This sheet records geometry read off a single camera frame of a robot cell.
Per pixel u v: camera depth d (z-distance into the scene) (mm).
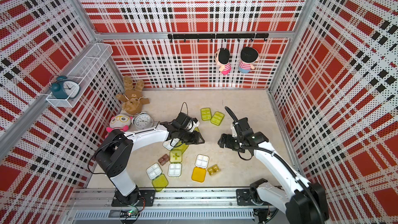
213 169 821
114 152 491
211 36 884
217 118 1043
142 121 983
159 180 788
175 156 862
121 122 950
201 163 844
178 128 717
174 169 822
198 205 734
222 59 958
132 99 1035
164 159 851
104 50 857
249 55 930
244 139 584
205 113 1049
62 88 616
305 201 381
